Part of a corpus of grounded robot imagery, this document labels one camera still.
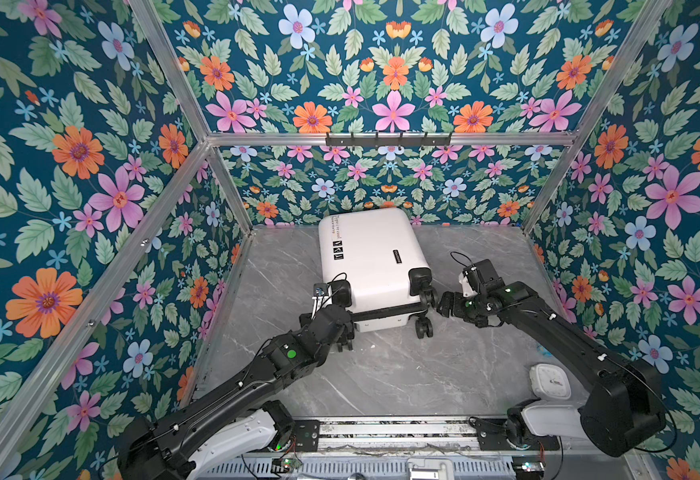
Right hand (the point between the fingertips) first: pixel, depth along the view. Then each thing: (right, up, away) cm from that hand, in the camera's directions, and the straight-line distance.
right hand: (448, 309), depth 84 cm
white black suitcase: (-21, +13, -2) cm, 25 cm away
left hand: (-29, +1, -8) cm, 30 cm away
